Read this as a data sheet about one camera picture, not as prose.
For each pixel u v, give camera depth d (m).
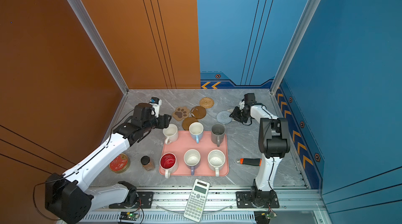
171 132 0.92
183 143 0.96
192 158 0.85
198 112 1.08
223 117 1.03
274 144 0.52
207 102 1.12
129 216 0.71
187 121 1.03
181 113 1.06
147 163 0.76
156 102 0.70
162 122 0.71
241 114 0.86
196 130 0.92
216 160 0.84
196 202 0.72
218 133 0.91
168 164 0.85
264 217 0.70
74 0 0.75
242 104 0.94
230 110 1.09
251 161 0.85
